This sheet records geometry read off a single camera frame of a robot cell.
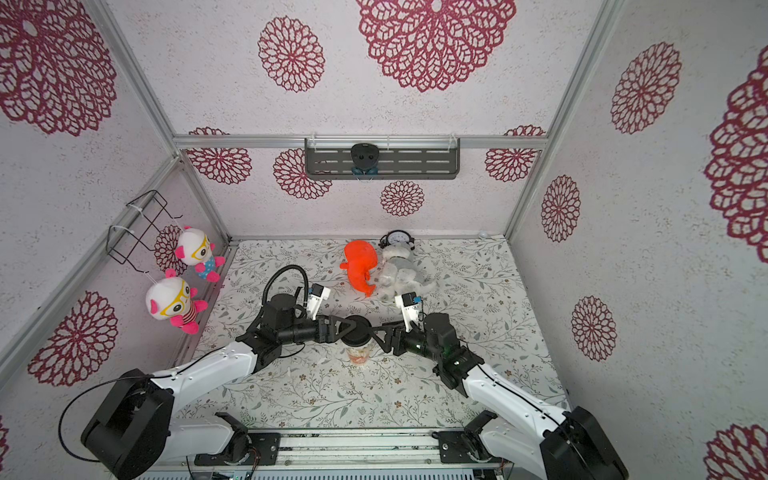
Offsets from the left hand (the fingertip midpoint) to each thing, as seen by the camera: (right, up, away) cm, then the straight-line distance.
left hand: (350, 329), depth 81 cm
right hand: (+7, +1, -5) cm, 8 cm away
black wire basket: (-55, +23, -8) cm, 60 cm away
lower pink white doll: (-47, +9, -1) cm, 48 cm away
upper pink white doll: (-50, +23, +13) cm, 56 cm away
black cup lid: (+3, 0, -6) cm, 7 cm away
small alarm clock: (+15, +29, +40) cm, 51 cm away
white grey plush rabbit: (+14, +15, +16) cm, 26 cm away
